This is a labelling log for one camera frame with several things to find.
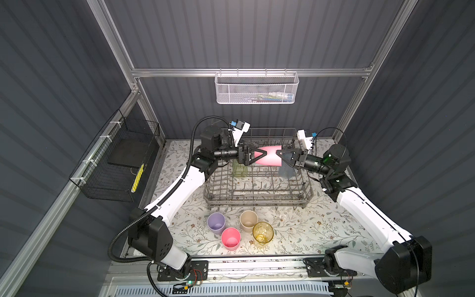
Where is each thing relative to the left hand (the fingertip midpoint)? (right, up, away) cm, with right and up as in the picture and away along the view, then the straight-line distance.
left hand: (262, 149), depth 67 cm
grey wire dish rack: (+4, -15, +35) cm, 38 cm away
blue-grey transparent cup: (+16, -10, +29) cm, 34 cm away
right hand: (+6, -3, -3) cm, 7 cm away
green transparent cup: (-9, -9, +28) cm, 31 cm away
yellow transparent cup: (+1, -34, +7) cm, 34 cm away
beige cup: (-5, -32, +18) cm, 37 cm away
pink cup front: (-12, -39, +14) cm, 43 cm away
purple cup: (-20, -33, +18) cm, 42 cm away
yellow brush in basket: (-47, -11, +2) cm, 49 cm away
